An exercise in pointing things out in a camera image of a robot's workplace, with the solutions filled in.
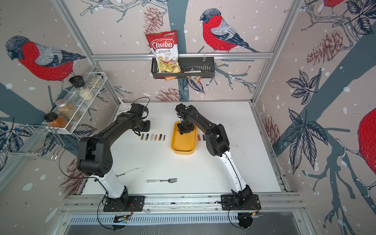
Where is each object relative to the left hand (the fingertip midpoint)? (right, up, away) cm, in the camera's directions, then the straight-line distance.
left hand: (149, 124), depth 94 cm
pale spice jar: (-29, +27, -9) cm, 41 cm away
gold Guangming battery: (-7, -9, +6) cm, 13 cm away
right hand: (+22, -6, +6) cm, 23 cm away
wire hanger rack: (-32, -3, -30) cm, 44 cm away
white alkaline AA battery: (0, -9, +6) cm, 11 cm away
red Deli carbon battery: (+33, -9, +4) cm, 35 cm away
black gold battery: (+6, -10, +4) cm, 12 cm away
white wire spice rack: (-29, +11, -24) cm, 39 cm away
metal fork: (+16, -31, -13) cm, 37 cm away
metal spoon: (-9, -27, -10) cm, 30 cm away
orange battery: (+2, -9, +6) cm, 11 cm away
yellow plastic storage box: (+24, -13, -1) cm, 27 cm away
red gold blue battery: (+8, -10, +6) cm, 14 cm away
